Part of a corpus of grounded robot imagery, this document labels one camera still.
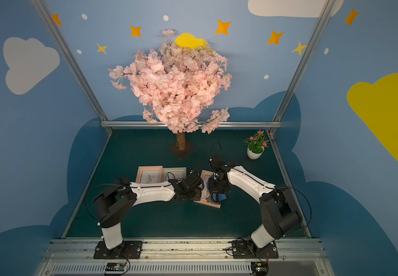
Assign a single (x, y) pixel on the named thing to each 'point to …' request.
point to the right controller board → (259, 268)
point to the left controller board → (115, 267)
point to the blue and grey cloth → (214, 198)
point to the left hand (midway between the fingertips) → (201, 192)
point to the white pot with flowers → (256, 145)
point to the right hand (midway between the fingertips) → (216, 188)
